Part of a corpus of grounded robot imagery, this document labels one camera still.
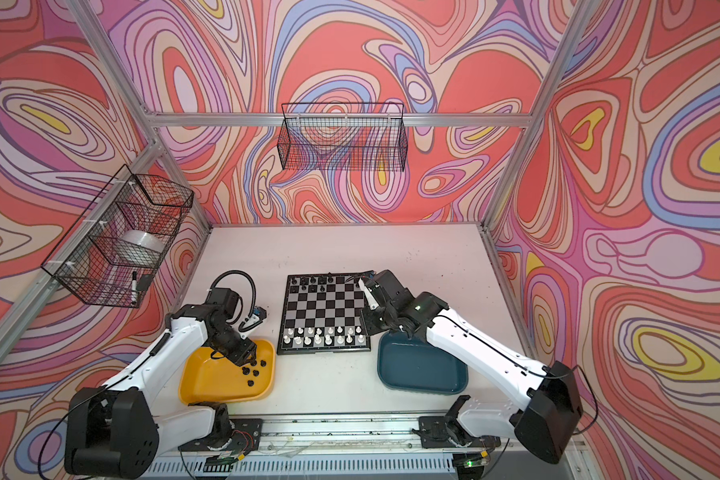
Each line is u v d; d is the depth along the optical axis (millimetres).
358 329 886
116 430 398
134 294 713
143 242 732
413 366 857
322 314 934
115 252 717
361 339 871
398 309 562
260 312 785
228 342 692
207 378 828
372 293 598
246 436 723
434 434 730
